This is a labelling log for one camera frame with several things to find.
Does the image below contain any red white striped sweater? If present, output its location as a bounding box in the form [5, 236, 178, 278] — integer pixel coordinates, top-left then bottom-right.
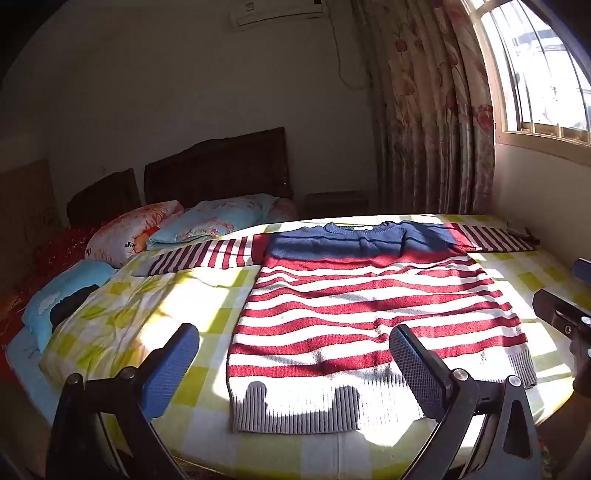
[131, 220, 541, 435]

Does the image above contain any barred window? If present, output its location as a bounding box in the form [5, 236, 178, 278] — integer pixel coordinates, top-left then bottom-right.
[462, 0, 591, 160]

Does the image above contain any orange floral pillow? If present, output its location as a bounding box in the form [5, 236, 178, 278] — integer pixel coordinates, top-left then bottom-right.
[85, 200, 185, 269]

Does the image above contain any dark nightstand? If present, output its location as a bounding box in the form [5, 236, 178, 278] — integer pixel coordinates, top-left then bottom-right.
[302, 191, 370, 220]

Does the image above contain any large dark wooden headboard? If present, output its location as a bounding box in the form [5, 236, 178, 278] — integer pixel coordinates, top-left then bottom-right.
[144, 127, 294, 209]

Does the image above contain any red blanket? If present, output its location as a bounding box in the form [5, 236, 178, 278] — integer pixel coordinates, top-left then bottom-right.
[0, 224, 108, 354]

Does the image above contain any white air conditioner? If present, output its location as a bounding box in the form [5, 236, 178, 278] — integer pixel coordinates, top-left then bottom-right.
[231, 0, 327, 31]

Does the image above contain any floral curtain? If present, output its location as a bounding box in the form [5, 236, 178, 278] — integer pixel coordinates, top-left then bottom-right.
[351, 0, 498, 219]

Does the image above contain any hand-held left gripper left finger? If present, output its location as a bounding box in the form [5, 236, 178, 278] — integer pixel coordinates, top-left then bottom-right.
[46, 323, 201, 480]

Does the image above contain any yellow checked bed sheet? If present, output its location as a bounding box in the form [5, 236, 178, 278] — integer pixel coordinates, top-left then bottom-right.
[39, 213, 591, 468]

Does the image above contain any light blue floral pillow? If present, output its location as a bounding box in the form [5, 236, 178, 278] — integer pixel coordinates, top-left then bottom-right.
[147, 194, 297, 251]

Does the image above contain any cardboard sheet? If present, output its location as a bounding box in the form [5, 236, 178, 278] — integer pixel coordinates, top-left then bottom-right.
[0, 159, 62, 282]

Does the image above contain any person's right forearm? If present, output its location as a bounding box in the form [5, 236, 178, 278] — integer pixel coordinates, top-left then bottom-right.
[538, 394, 591, 480]

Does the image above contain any small dark wooden headboard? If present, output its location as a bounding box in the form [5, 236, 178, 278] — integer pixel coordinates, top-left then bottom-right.
[67, 168, 142, 227]

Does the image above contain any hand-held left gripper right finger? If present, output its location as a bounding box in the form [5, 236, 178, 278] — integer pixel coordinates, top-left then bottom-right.
[389, 324, 542, 480]

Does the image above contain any dark cloth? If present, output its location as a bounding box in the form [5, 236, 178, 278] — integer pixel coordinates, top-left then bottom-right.
[50, 285, 100, 326]

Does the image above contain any air conditioner cable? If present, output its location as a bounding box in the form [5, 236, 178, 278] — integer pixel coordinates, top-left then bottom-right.
[329, 14, 370, 91]

